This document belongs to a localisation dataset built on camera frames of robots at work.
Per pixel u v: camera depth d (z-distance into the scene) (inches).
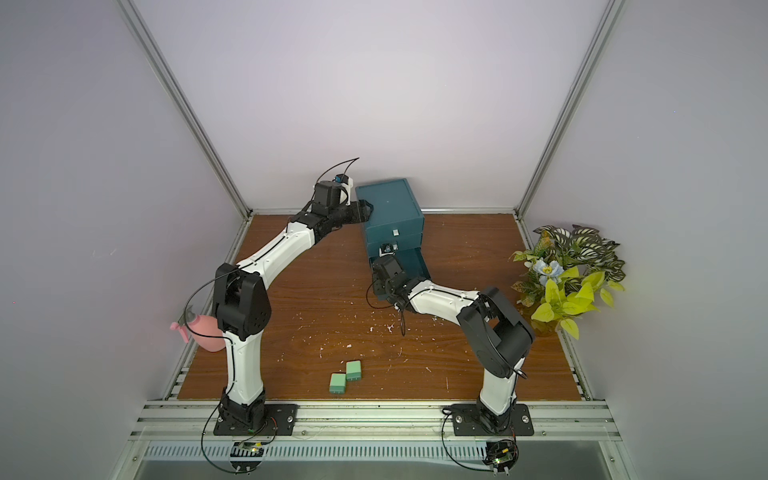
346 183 32.9
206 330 30.6
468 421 28.6
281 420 28.7
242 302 20.9
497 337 18.4
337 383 30.7
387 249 32.3
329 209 28.8
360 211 32.9
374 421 29.2
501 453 27.4
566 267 27.3
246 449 28.2
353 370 31.3
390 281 27.4
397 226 35.6
